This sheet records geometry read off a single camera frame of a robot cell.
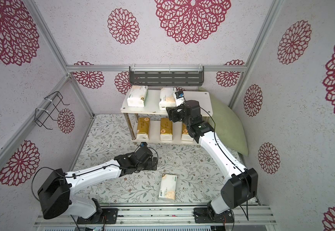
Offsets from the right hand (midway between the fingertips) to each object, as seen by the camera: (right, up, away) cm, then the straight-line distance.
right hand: (172, 103), depth 75 cm
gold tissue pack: (+9, -18, +19) cm, 28 cm away
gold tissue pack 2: (-3, -14, +18) cm, 23 cm away
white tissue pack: (-2, -45, +4) cm, 45 cm away
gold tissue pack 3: (-18, -13, +20) cm, 30 cm away
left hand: (-12, -33, +9) cm, 36 cm away
